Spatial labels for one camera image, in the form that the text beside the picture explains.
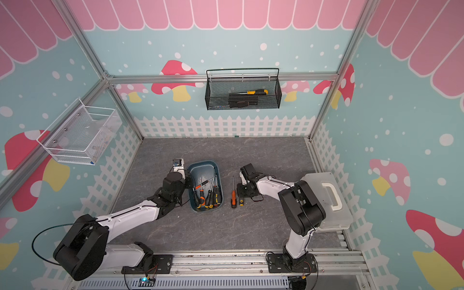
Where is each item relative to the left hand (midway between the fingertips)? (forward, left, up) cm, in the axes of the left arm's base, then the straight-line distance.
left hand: (189, 173), depth 88 cm
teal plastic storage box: (+3, -7, -3) cm, 9 cm away
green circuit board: (-43, +13, -16) cm, 48 cm away
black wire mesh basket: (+41, -20, +21) cm, 50 cm away
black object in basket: (+27, -26, +23) cm, 44 cm away
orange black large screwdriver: (-9, -22, -11) cm, 26 cm away
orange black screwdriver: (-7, -10, -9) cm, 15 cm away
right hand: (-4, -25, -12) cm, 28 cm away
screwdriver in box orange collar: (-11, -13, -9) cm, 19 cm away
